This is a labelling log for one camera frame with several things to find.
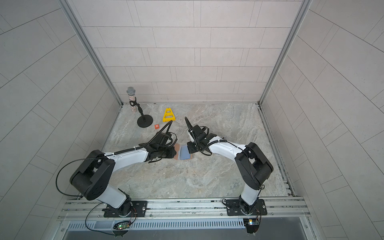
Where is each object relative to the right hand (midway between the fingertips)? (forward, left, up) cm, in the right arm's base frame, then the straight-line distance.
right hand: (189, 148), depth 88 cm
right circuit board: (-38, -28, -6) cm, 48 cm away
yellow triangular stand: (+26, +15, -3) cm, 30 cm away
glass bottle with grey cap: (+24, +31, +26) cm, 47 cm away
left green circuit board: (-36, +30, -1) cm, 47 cm away
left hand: (-1, +5, -2) cm, 6 cm away
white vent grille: (-36, +2, -5) cm, 36 cm away
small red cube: (+19, +22, -2) cm, 30 cm away
